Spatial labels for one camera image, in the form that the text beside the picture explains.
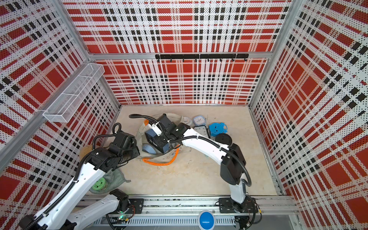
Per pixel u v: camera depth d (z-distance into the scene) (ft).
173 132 1.85
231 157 1.43
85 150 2.36
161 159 2.69
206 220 2.27
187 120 3.54
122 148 1.80
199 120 3.56
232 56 2.90
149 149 2.78
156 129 2.27
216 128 3.35
